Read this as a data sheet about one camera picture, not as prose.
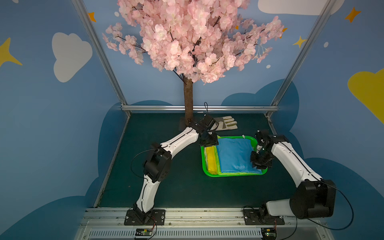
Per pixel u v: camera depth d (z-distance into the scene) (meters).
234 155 0.83
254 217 0.74
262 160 0.69
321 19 0.74
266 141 0.60
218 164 0.83
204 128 0.70
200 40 0.55
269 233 0.73
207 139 0.78
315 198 0.42
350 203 0.39
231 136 0.95
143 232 0.72
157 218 0.74
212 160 0.90
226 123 1.15
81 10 0.69
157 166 0.52
